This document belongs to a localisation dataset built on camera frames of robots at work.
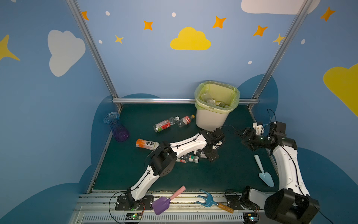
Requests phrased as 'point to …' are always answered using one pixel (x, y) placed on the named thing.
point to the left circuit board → (133, 216)
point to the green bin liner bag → (216, 96)
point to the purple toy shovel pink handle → (161, 204)
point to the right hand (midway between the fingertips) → (240, 135)
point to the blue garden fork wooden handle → (209, 201)
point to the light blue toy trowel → (265, 176)
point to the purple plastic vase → (113, 118)
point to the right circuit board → (250, 218)
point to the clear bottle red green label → (188, 158)
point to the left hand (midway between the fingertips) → (211, 152)
